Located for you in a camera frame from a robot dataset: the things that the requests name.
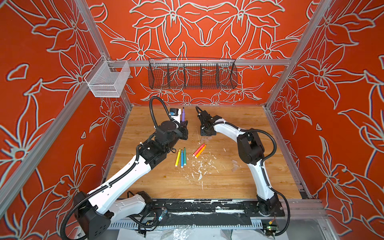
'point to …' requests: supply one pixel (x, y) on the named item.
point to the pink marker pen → (199, 148)
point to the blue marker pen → (181, 159)
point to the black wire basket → (192, 73)
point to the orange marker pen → (200, 151)
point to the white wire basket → (107, 79)
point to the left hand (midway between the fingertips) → (185, 119)
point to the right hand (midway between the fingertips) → (203, 131)
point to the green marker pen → (184, 156)
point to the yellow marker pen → (178, 157)
